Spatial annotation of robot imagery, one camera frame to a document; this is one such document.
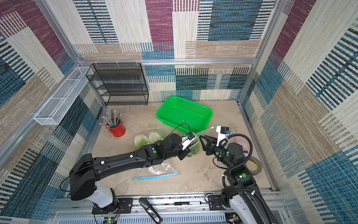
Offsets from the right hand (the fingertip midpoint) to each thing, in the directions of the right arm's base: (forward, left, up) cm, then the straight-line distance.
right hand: (203, 138), depth 72 cm
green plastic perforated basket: (+36, +12, -21) cm, 44 cm away
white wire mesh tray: (+14, +75, +11) cm, 77 cm away
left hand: (0, +6, -6) cm, 8 cm away
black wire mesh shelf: (+52, +59, -4) cm, 79 cm away
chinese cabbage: (-1, +4, -7) cm, 8 cm away
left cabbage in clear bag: (+8, +37, -15) cm, 41 cm away
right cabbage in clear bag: (+11, +29, -16) cm, 35 cm away
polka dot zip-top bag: (+6, 0, -5) cm, 7 cm away
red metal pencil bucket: (+19, +55, -20) cm, 62 cm away
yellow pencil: (+24, +56, -11) cm, 62 cm away
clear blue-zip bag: (-10, +24, -17) cm, 31 cm away
